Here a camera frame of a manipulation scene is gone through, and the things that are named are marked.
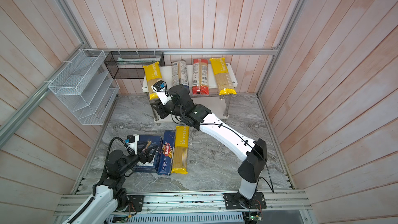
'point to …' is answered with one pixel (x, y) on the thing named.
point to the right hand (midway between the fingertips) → (152, 103)
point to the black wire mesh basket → (129, 65)
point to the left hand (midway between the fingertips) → (153, 147)
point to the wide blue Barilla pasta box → (153, 166)
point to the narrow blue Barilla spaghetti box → (165, 162)
